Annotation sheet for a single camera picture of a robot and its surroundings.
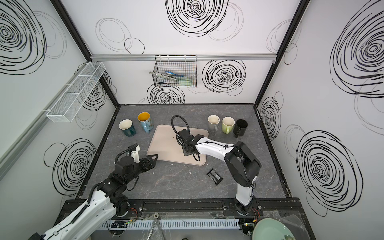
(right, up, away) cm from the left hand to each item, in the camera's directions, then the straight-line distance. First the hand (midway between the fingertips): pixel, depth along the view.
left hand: (154, 157), depth 81 cm
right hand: (+18, +2, +10) cm, 20 cm away
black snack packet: (+33, -11, +2) cm, 35 cm away
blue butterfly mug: (-10, +19, +16) cm, 27 cm away
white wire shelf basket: (-41, +26, -10) cm, 50 cm away
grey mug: (+35, +20, +21) cm, 46 cm away
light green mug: (+44, +17, +18) cm, 51 cm away
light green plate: (+57, -29, -14) cm, 65 cm away
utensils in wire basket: (+11, +45, +8) cm, 47 cm away
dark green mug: (-21, +15, +13) cm, 29 cm away
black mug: (+52, +15, +16) cm, 56 cm away
